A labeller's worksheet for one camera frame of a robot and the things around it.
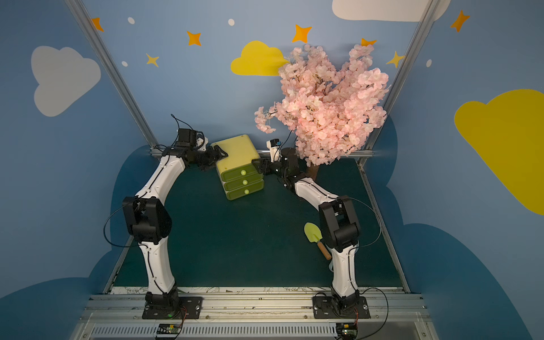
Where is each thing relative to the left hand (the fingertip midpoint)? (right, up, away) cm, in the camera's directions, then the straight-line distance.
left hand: (222, 155), depth 93 cm
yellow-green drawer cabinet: (+8, +2, +3) cm, 9 cm away
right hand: (+16, -2, -2) cm, 17 cm away
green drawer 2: (+9, -12, +4) cm, 15 cm away
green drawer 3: (+9, -16, +8) cm, 20 cm away
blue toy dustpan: (+46, -45, -11) cm, 65 cm away
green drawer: (+10, -8, -1) cm, 13 cm away
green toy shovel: (+41, -36, 0) cm, 55 cm away
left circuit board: (-13, -63, -22) cm, 68 cm away
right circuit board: (+50, -64, -20) cm, 84 cm away
